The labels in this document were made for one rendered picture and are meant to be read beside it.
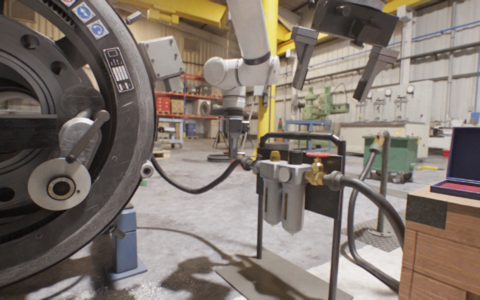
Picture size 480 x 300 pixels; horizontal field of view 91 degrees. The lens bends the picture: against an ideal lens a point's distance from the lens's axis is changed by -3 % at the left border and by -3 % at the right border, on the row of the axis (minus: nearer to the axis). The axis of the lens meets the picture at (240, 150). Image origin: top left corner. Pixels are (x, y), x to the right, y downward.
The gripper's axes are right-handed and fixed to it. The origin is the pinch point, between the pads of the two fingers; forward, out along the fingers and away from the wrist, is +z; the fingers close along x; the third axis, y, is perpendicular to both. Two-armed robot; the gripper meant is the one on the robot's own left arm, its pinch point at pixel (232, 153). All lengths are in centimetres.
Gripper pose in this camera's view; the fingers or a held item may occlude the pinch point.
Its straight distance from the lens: 95.4
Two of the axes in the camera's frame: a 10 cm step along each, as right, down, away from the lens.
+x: -1.6, -0.8, 9.8
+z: -0.2, 10.0, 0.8
